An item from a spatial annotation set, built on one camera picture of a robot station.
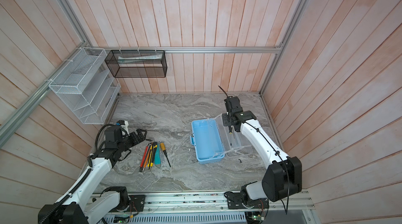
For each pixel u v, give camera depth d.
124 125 0.76
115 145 0.63
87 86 0.73
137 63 1.05
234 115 0.58
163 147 0.91
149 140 0.94
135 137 0.74
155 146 0.90
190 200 0.76
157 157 0.88
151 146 0.91
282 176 0.41
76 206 0.41
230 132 0.86
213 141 0.96
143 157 0.88
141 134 0.76
